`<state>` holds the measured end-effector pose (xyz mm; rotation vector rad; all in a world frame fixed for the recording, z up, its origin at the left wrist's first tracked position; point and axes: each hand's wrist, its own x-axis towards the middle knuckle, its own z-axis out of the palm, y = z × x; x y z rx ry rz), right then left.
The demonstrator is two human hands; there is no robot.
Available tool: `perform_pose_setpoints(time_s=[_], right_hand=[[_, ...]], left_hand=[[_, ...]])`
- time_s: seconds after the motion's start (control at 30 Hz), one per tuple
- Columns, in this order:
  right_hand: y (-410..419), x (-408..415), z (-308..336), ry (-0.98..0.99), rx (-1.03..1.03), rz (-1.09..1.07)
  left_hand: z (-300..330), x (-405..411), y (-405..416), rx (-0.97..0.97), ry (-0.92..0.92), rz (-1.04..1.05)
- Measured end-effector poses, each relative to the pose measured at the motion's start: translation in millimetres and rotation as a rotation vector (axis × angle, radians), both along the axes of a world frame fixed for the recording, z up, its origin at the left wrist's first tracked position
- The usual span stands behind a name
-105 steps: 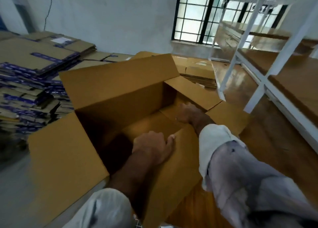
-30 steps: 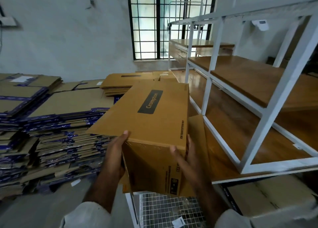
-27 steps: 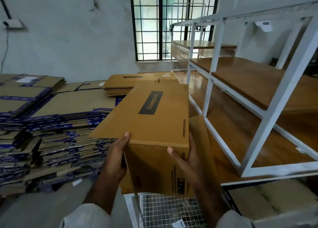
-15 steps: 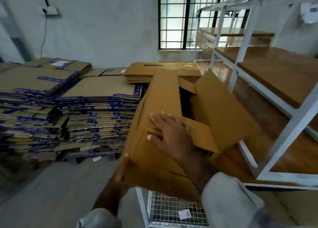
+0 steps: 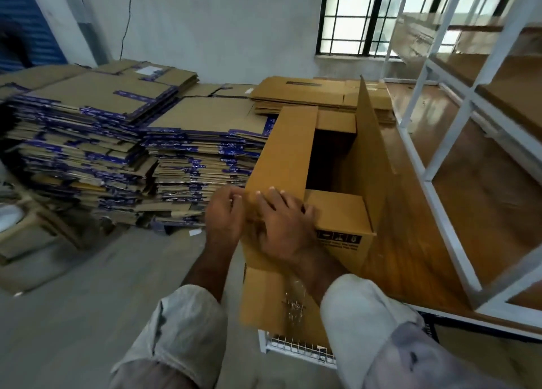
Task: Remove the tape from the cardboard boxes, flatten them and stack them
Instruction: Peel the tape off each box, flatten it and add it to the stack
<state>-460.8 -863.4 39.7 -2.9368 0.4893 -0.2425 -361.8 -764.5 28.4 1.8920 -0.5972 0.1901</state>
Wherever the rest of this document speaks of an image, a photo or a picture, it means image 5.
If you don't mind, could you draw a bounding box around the person's left hand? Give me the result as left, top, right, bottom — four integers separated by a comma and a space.
204, 186, 248, 254

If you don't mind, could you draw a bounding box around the person's right hand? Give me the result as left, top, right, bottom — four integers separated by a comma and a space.
255, 188, 325, 265

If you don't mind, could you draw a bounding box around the brown cardboard box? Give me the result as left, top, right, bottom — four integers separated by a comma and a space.
239, 77, 392, 348

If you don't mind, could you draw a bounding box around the stack of brown boxes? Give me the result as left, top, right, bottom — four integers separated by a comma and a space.
250, 75, 397, 128

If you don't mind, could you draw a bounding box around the person's right forearm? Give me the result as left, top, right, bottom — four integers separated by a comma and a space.
292, 247, 350, 308

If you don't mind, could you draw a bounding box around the person's left forearm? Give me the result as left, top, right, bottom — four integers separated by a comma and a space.
182, 242, 240, 303

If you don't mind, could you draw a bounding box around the person's light grey shirt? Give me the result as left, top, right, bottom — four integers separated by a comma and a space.
108, 273, 526, 389

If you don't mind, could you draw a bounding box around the wooden table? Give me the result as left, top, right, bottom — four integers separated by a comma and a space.
356, 79, 542, 343

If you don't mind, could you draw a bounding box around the white metal shelf rack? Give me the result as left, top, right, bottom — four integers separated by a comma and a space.
383, 0, 542, 330

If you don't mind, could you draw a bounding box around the beige plastic chair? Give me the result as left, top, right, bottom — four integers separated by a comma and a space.
0, 177, 90, 299

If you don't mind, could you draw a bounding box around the large white table fan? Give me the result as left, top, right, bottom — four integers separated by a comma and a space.
0, 202, 27, 233

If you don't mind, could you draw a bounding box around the black framed window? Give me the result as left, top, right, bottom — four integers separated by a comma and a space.
316, 0, 522, 59

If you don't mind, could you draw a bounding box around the black fan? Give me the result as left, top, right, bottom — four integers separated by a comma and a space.
0, 20, 35, 72

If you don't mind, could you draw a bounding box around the blue roller shutter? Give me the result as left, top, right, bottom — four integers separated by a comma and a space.
0, 0, 69, 74

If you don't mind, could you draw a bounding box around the white wire mesh cage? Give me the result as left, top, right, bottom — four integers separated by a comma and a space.
256, 329, 340, 370

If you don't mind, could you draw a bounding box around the thin wall cable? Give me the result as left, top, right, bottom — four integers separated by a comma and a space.
119, 0, 135, 61

